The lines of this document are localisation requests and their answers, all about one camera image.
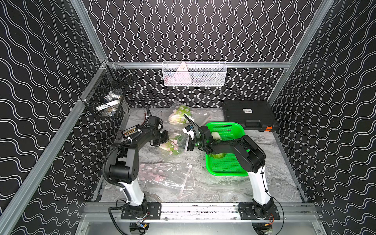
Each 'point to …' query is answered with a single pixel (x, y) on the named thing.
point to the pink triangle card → (181, 76)
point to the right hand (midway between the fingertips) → (179, 143)
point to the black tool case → (257, 115)
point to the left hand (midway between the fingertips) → (167, 137)
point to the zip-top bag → (176, 178)
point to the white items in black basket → (109, 107)
